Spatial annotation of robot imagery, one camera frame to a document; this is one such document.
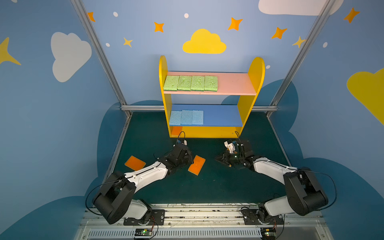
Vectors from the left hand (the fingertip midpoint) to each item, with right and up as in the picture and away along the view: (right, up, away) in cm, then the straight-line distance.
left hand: (194, 155), depth 87 cm
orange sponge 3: (-37, -6, +5) cm, 38 cm away
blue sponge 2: (-5, +23, +11) cm, 27 cm away
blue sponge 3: (+2, +23, +12) cm, 26 cm away
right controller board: (+36, -35, -15) cm, 53 cm away
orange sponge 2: (+1, -9, +4) cm, 10 cm away
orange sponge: (-13, +14, +21) cm, 28 cm away
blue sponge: (-12, +23, +11) cm, 28 cm away
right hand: (+13, -1, 0) cm, 13 cm away
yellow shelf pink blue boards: (+23, +28, +19) cm, 41 cm away
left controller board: (-25, -34, -16) cm, 45 cm away
